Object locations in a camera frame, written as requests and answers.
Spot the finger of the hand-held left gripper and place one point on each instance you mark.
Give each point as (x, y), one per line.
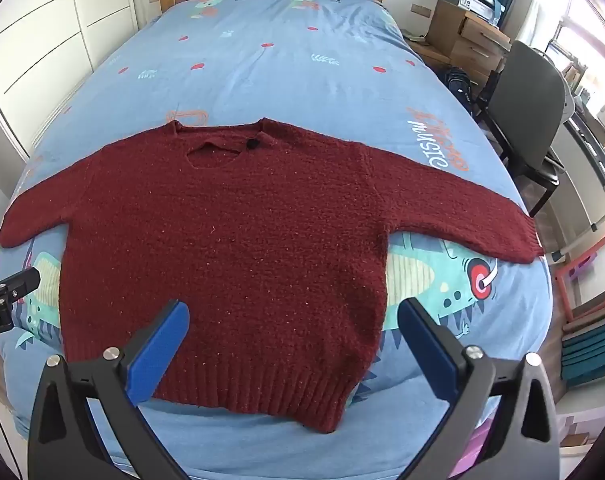
(17, 282)

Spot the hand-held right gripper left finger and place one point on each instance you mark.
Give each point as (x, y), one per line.
(160, 345)

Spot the white wardrobe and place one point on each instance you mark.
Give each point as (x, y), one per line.
(42, 25)

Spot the bed with blue printed sheet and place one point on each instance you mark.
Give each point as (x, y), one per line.
(282, 60)

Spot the stack of teal boards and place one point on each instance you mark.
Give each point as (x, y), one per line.
(590, 355)

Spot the black chair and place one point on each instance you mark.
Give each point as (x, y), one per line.
(525, 95)

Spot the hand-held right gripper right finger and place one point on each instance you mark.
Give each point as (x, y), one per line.
(430, 347)

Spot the wooden drawer cabinet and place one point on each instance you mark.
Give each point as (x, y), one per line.
(477, 45)

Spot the white desk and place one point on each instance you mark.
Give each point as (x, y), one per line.
(590, 150)

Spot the dark blue bag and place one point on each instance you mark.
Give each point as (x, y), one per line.
(460, 87)

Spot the red frame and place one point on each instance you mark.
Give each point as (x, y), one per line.
(565, 290)

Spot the dark red knitted sweater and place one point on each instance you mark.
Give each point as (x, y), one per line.
(232, 260)

